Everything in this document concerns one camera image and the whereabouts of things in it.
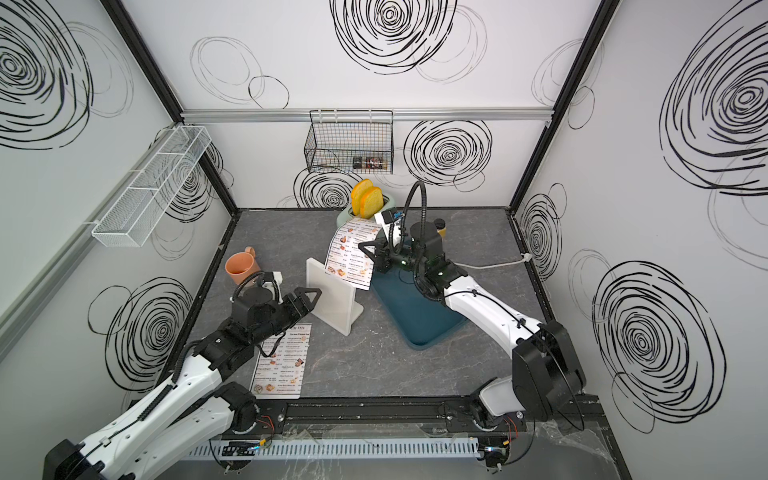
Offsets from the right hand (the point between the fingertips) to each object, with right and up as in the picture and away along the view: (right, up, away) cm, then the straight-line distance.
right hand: (360, 247), depth 73 cm
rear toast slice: (-3, +17, +22) cm, 28 cm away
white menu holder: (-7, -16, +6) cm, 18 cm away
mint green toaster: (-7, +10, +26) cm, 29 cm away
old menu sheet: (-23, -33, +9) cm, 42 cm away
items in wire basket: (-2, +25, +15) cm, 29 cm away
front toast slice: (+1, +14, +21) cm, 25 cm away
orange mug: (-42, -7, +23) cm, 48 cm away
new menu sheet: (-4, -3, +2) cm, 6 cm away
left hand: (-12, -13, +4) cm, 18 cm away
